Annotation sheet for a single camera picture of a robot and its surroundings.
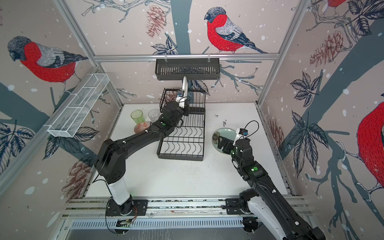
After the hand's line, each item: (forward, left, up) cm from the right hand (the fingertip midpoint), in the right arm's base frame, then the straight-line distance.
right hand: (223, 140), depth 78 cm
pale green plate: (+16, -4, -16) cm, 23 cm away
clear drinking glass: (+29, +49, -13) cm, 58 cm away
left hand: (+18, +21, +14) cm, 31 cm away
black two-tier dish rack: (+9, +22, -16) cm, 29 cm away
